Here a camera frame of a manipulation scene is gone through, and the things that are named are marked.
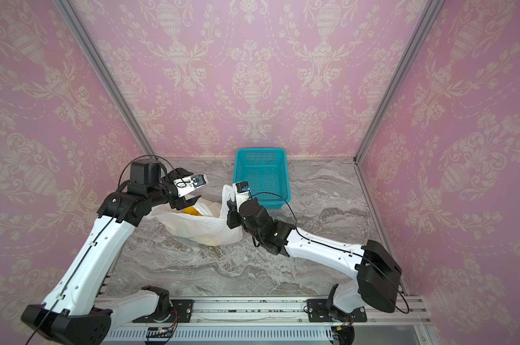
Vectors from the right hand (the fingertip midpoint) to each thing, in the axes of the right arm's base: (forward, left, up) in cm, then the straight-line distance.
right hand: (228, 202), depth 74 cm
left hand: (+5, +11, +7) cm, 14 cm away
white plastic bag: (-5, +8, -9) cm, 12 cm away
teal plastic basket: (+36, -14, -25) cm, 47 cm away
